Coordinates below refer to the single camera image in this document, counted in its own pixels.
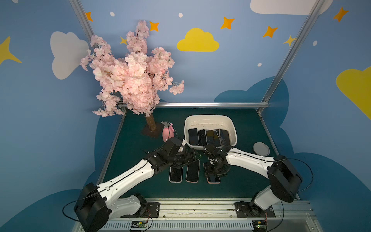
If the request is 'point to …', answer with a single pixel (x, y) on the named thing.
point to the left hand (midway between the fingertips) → (196, 157)
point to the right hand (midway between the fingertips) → (211, 174)
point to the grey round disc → (261, 149)
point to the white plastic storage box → (209, 122)
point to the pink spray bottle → (168, 130)
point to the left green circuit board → (138, 224)
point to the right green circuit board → (259, 225)
